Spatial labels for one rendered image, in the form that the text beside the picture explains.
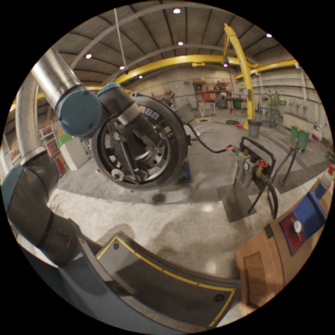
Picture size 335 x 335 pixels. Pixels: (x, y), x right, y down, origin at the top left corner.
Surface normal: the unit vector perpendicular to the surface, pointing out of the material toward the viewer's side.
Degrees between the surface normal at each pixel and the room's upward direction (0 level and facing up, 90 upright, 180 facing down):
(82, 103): 94
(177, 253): 0
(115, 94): 88
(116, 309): 0
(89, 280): 0
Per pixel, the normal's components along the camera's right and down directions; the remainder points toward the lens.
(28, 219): 0.98, -0.15
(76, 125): 0.62, 0.38
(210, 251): -0.21, -0.82
